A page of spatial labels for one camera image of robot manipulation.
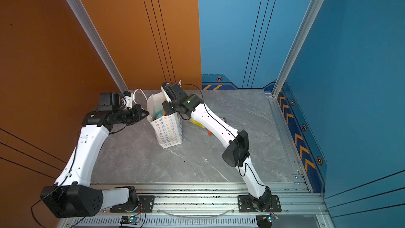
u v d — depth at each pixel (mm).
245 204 724
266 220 706
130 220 709
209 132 563
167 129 796
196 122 1019
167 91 609
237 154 566
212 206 740
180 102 602
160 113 911
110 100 570
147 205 736
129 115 644
